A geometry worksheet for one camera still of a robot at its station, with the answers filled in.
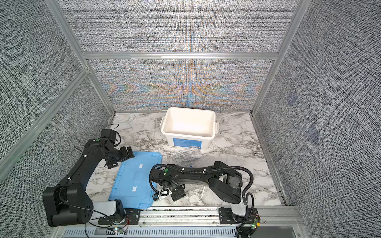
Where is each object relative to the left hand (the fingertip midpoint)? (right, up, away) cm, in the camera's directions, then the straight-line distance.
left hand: (127, 158), depth 83 cm
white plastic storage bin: (+35, +17, +26) cm, 47 cm away
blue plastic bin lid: (+3, -15, -1) cm, 16 cm away
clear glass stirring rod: (+42, -18, -2) cm, 46 cm away
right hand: (+28, -15, -2) cm, 32 cm away
